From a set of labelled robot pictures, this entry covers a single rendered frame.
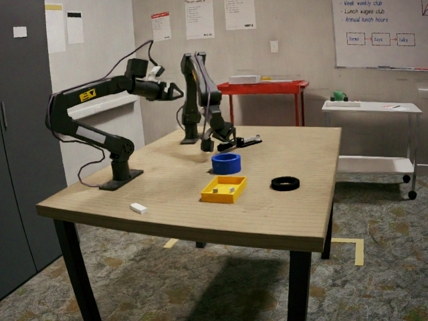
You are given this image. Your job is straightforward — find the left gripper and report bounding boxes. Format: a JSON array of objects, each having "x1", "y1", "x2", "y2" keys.
[{"x1": 202, "y1": 121, "x2": 237, "y2": 148}]

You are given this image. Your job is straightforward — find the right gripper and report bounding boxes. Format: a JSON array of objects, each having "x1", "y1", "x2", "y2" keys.
[{"x1": 143, "y1": 66, "x2": 184, "y2": 102}]

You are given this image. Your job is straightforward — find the white rectangular block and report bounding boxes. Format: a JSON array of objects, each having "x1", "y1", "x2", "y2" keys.
[{"x1": 130, "y1": 203, "x2": 148, "y2": 214}]

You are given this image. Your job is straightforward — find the black stapler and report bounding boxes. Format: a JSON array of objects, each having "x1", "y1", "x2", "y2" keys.
[{"x1": 217, "y1": 134, "x2": 262, "y2": 151}]

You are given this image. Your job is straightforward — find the yellow rectangular tray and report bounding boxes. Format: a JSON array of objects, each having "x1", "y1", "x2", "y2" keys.
[{"x1": 201, "y1": 176, "x2": 247, "y2": 203}]

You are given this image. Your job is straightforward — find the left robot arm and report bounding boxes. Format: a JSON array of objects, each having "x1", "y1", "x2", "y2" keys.
[{"x1": 181, "y1": 52, "x2": 224, "y2": 144}]

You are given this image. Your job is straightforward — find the blue plastic ring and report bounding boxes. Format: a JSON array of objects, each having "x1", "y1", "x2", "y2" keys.
[{"x1": 211, "y1": 153, "x2": 241, "y2": 175}]

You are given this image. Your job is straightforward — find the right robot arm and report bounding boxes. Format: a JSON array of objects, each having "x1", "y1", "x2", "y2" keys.
[{"x1": 45, "y1": 58, "x2": 148, "y2": 191}]

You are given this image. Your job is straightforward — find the black rubber ring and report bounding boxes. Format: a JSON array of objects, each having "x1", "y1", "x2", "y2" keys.
[{"x1": 271, "y1": 177, "x2": 300, "y2": 191}]

